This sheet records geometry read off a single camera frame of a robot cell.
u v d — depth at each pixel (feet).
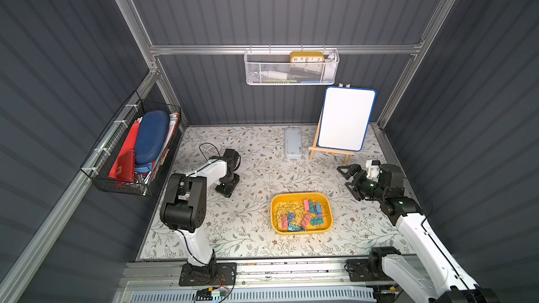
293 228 2.63
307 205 2.86
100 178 2.06
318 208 2.83
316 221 2.74
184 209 1.63
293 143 3.67
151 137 2.37
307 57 2.85
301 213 2.91
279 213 2.84
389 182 1.94
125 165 2.14
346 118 2.99
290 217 2.80
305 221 2.76
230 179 2.58
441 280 1.34
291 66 2.94
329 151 3.35
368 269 2.36
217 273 2.40
